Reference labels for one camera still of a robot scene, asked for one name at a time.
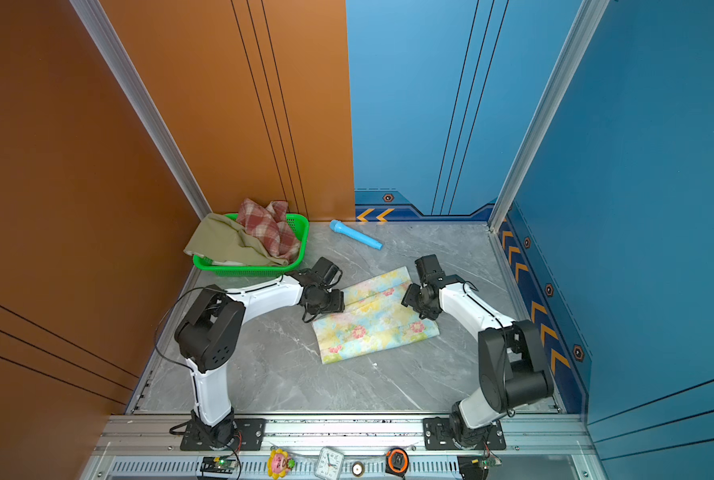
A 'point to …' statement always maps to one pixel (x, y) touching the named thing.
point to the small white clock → (329, 463)
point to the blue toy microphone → (338, 226)
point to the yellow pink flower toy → (279, 463)
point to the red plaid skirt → (270, 223)
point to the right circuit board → (476, 467)
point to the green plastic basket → (300, 224)
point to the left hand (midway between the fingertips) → (340, 305)
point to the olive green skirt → (222, 239)
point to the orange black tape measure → (397, 462)
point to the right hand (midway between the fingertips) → (408, 304)
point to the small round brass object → (358, 469)
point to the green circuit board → (219, 464)
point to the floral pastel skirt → (373, 317)
